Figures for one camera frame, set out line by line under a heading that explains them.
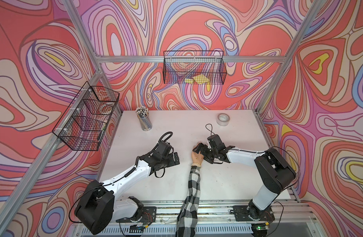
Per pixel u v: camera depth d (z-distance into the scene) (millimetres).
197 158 885
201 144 857
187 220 664
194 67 960
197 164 860
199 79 908
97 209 400
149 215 721
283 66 916
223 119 1138
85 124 797
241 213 722
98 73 914
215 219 730
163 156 644
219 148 730
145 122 1007
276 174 469
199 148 842
